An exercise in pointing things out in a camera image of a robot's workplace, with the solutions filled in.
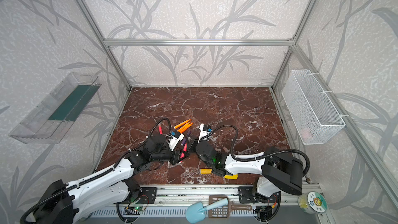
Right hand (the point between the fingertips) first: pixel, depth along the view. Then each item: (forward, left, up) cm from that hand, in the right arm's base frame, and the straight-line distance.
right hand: (184, 133), depth 77 cm
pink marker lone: (-6, -1, -3) cm, 7 cm away
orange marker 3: (+12, +2, -16) cm, 20 cm away
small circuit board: (-30, +21, -16) cm, 40 cm away
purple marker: (-5, 0, +1) cm, 5 cm away
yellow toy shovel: (-14, -12, -15) cm, 23 cm away
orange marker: (+15, +5, -16) cm, 23 cm away
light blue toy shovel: (-31, -6, -16) cm, 36 cm away
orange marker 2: (+13, +4, -17) cm, 22 cm away
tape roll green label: (-28, -56, -8) cm, 64 cm away
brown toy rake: (-31, -19, -17) cm, 40 cm away
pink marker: (+11, +19, -16) cm, 27 cm away
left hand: (-6, -2, -4) cm, 8 cm away
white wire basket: (-2, -55, +19) cm, 58 cm away
